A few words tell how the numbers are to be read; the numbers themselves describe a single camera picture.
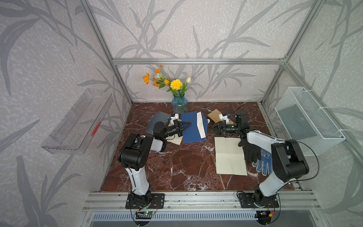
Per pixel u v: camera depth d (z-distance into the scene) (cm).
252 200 72
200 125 82
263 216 76
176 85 88
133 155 50
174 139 81
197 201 75
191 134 82
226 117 85
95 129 65
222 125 78
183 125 82
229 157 90
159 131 72
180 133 81
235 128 77
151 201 72
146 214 72
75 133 68
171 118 86
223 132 79
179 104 105
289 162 47
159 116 111
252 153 89
